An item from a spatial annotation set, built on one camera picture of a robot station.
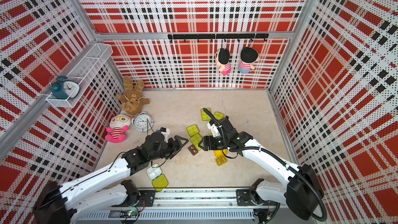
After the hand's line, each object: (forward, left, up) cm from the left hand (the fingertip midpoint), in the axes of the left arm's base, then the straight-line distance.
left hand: (188, 144), depth 78 cm
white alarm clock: (+20, +32, -10) cm, 39 cm away
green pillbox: (+26, -8, -13) cm, 30 cm away
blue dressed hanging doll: (+49, -35, +19) cm, 63 cm away
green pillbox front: (-14, +15, -13) cm, 25 cm away
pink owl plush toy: (+17, +46, -8) cm, 49 cm away
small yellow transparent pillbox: (-4, -17, -12) cm, 21 cm away
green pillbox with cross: (+14, -1, -13) cm, 19 cm away
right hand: (0, -9, 0) cm, 9 cm away
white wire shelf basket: (+31, +55, +22) cm, 67 cm away
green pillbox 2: (+9, -2, -12) cm, 15 cm away
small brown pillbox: (+2, -1, -12) cm, 13 cm away
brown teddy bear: (+33, +40, -4) cm, 52 cm away
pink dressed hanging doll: (+48, -19, +19) cm, 55 cm away
